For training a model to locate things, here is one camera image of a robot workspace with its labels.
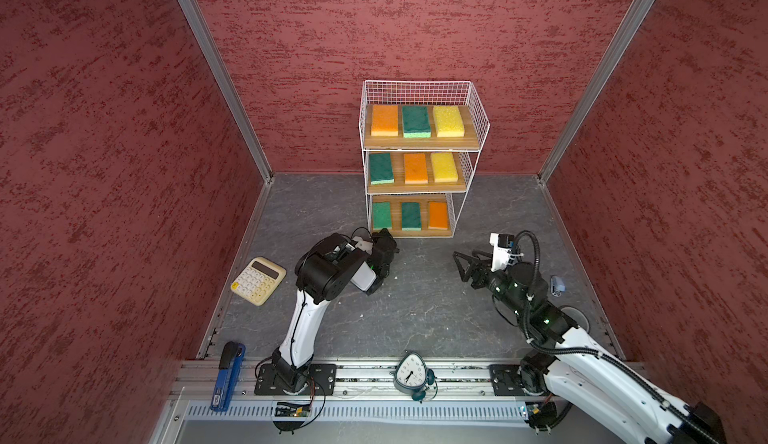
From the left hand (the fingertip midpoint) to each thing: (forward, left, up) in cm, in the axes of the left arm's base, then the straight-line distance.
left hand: (392, 230), depth 102 cm
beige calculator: (-19, +41, 0) cm, 45 cm away
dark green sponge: (+6, +3, +24) cm, 25 cm away
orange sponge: (+6, -7, +24) cm, 26 cm away
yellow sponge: (+6, -16, +24) cm, 29 cm away
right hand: (-20, -18, +16) cm, 31 cm away
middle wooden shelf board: (+1, -2, +22) cm, 22 cm away
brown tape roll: (-28, -55, -2) cm, 62 cm away
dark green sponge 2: (+7, -7, -1) cm, 10 cm away
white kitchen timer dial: (-45, -6, +2) cm, 45 cm away
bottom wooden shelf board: (+14, -12, -1) cm, 19 cm away
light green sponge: (+7, +4, 0) cm, 8 cm away
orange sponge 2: (+8, -17, -2) cm, 19 cm away
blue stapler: (-45, +40, +1) cm, 60 cm away
